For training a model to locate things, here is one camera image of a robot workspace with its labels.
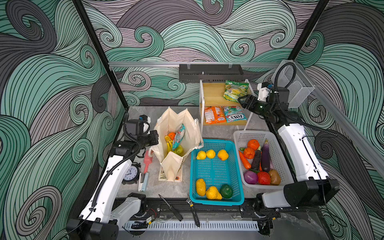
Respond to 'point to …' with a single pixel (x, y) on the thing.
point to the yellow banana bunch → (169, 143)
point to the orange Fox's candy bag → (215, 114)
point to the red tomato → (263, 178)
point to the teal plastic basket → (215, 175)
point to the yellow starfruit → (201, 187)
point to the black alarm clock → (132, 174)
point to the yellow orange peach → (223, 155)
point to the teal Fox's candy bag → (234, 113)
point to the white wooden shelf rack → (211, 94)
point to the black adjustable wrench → (194, 212)
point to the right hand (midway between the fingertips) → (243, 100)
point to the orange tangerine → (171, 135)
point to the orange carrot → (246, 163)
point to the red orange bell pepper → (249, 153)
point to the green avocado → (226, 191)
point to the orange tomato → (253, 143)
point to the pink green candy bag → (178, 137)
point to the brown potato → (275, 178)
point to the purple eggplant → (265, 157)
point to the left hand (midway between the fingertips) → (158, 133)
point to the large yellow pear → (212, 193)
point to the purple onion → (250, 177)
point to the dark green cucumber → (256, 160)
